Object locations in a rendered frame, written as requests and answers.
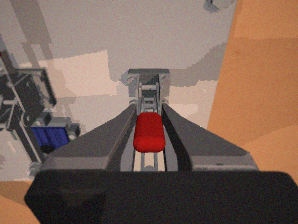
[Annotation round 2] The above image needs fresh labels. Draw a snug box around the blue flat rectangular plate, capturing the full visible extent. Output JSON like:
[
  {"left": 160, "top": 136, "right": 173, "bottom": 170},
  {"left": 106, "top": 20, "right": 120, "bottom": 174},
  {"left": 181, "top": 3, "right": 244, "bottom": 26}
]
[{"left": 30, "top": 123, "right": 72, "bottom": 150}]

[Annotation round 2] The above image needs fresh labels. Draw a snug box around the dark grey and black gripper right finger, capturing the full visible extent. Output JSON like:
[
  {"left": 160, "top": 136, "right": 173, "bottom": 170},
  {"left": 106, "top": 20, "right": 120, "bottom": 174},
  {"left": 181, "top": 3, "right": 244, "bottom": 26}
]
[{"left": 161, "top": 103, "right": 260, "bottom": 171}]

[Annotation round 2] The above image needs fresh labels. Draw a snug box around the toggle clamp with red handle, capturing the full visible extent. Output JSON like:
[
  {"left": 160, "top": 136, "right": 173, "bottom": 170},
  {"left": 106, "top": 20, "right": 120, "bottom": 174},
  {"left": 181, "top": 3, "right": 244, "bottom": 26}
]
[{"left": 0, "top": 50, "right": 56, "bottom": 180}]

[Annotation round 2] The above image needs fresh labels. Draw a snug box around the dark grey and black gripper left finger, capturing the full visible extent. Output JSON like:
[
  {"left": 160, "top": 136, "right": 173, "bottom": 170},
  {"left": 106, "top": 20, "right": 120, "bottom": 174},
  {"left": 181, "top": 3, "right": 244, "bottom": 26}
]
[{"left": 37, "top": 104, "right": 137, "bottom": 174}]

